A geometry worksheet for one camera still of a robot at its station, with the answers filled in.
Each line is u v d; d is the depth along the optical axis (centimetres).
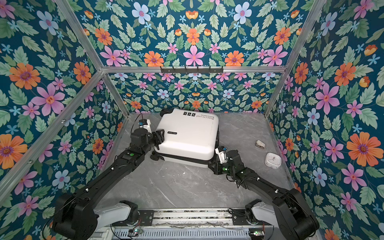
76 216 40
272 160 91
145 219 73
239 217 73
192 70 92
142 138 61
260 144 99
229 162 69
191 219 75
